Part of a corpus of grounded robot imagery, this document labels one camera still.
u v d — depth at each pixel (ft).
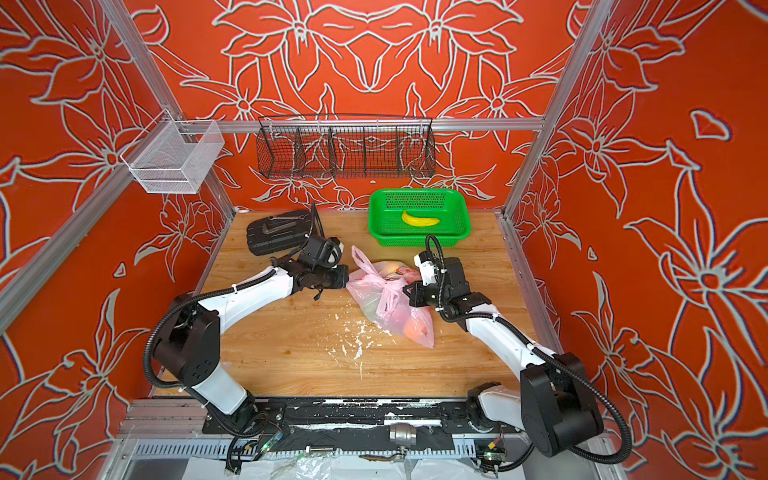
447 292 2.15
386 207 3.87
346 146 3.21
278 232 3.42
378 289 2.80
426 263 2.49
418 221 3.74
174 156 3.02
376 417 2.43
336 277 2.58
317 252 2.28
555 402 1.34
